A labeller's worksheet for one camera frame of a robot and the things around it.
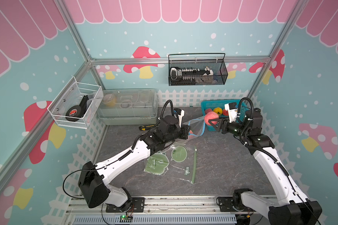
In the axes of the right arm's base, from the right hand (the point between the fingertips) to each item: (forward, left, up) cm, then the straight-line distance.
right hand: (212, 120), depth 72 cm
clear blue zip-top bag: (+6, +5, -14) cm, 17 cm away
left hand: (-4, +11, -4) cm, 12 cm away
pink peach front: (+30, -7, -24) cm, 39 cm away
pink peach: (0, +1, +3) cm, 3 cm away
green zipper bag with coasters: (-8, +18, -30) cm, 36 cm away
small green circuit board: (-39, +46, -33) cm, 69 cm away
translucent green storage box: (+25, +52, -15) cm, 60 cm away
